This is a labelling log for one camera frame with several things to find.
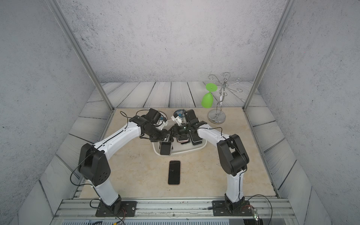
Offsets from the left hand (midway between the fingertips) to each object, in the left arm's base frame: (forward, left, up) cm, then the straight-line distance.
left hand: (170, 140), depth 83 cm
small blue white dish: (+33, -6, -11) cm, 35 cm away
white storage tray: (+2, -4, -13) cm, 14 cm away
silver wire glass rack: (+30, -36, -13) cm, 49 cm away
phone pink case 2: (+7, -8, -11) cm, 15 cm away
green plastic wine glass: (+26, -25, +8) cm, 37 cm away
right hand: (+2, +2, +2) cm, 3 cm away
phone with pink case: (-16, -2, -15) cm, 22 cm away
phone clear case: (+7, -17, -11) cm, 21 cm away
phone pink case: (0, +4, -10) cm, 10 cm away
